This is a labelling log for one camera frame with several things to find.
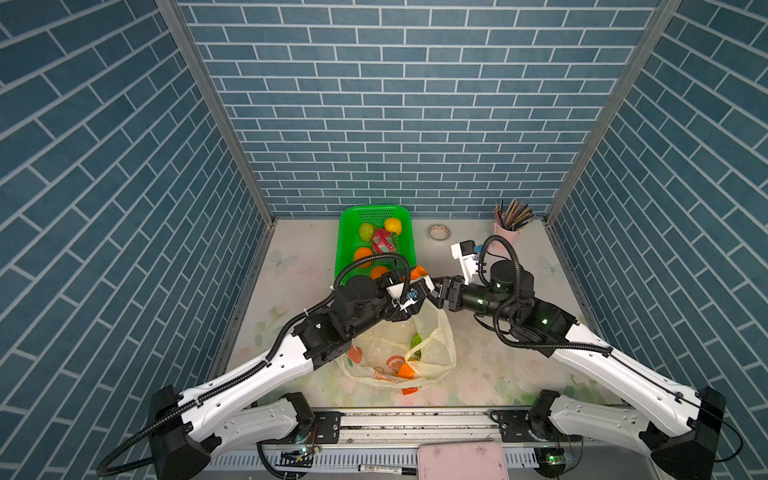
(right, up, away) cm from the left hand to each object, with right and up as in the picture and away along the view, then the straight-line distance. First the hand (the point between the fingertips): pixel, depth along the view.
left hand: (419, 277), depth 66 cm
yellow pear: (-7, +15, +45) cm, 48 cm away
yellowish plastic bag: (-3, -21, +12) cm, 25 cm away
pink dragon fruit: (-10, +8, +36) cm, 38 cm away
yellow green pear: (-17, +12, +43) cm, 47 cm away
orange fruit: (-17, +5, +39) cm, 42 cm away
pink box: (+10, -43, +1) cm, 44 cm away
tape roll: (+11, +12, +50) cm, 53 cm away
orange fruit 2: (-9, +2, -2) cm, 9 cm away
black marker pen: (-7, -44, +1) cm, 45 cm away
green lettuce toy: (0, -19, +17) cm, 26 cm away
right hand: (0, -1, -2) cm, 2 cm away
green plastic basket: (-23, +9, +45) cm, 52 cm away
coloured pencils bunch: (+37, +18, +39) cm, 57 cm away
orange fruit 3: (-3, -25, +9) cm, 27 cm away
